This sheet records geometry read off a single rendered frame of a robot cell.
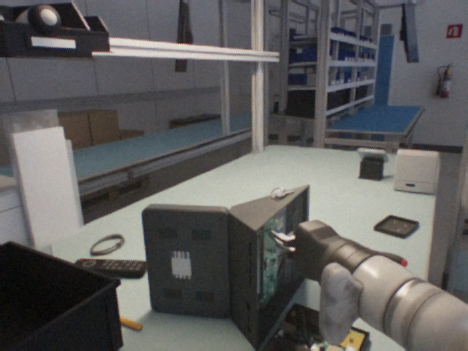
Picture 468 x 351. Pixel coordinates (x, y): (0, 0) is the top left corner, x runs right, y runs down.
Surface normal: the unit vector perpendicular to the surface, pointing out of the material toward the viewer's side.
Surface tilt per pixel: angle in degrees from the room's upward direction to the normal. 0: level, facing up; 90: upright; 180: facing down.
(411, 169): 90
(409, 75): 90
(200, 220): 90
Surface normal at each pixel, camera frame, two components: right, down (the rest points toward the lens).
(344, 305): 0.55, 0.22
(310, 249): -0.86, 0.16
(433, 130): -0.50, 0.25
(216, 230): -0.18, 0.28
